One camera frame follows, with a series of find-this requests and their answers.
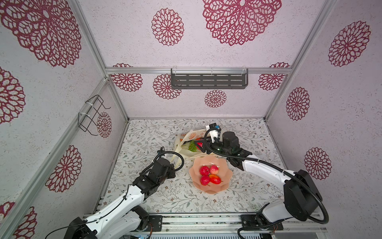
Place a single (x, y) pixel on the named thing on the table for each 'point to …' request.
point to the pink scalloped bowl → (225, 173)
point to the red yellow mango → (215, 179)
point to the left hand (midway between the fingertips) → (173, 166)
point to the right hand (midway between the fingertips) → (197, 139)
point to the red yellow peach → (214, 170)
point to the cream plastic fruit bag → (181, 150)
